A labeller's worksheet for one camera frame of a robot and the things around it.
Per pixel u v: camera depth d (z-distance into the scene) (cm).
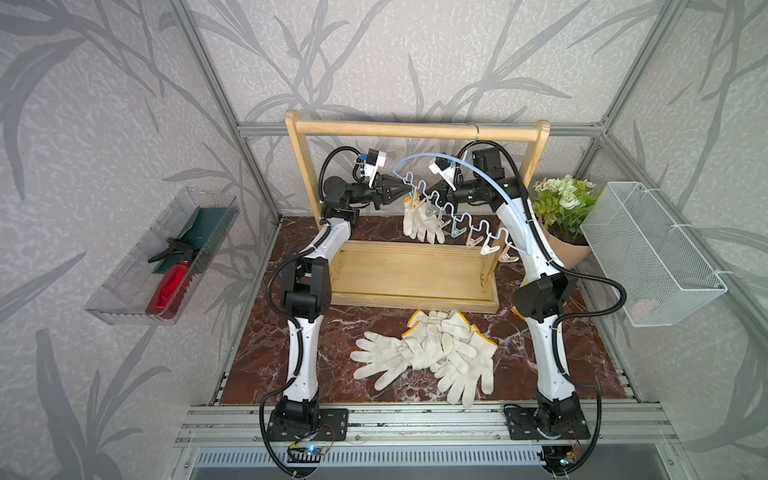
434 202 72
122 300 58
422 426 75
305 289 60
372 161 72
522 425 73
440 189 74
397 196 79
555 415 64
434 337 84
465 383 80
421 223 88
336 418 75
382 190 75
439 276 103
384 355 85
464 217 67
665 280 61
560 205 85
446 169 71
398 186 77
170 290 58
